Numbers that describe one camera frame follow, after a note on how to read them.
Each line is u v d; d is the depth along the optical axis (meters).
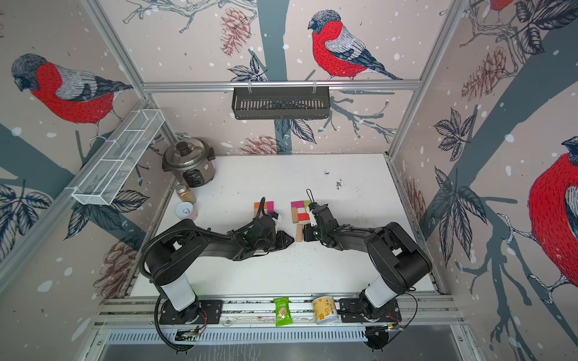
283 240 0.79
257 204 1.01
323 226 0.73
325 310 0.68
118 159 0.78
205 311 0.73
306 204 1.00
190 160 0.95
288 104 1.04
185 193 0.96
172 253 0.48
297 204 1.01
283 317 0.71
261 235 0.72
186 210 0.93
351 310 0.73
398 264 0.45
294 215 0.97
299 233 0.92
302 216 0.95
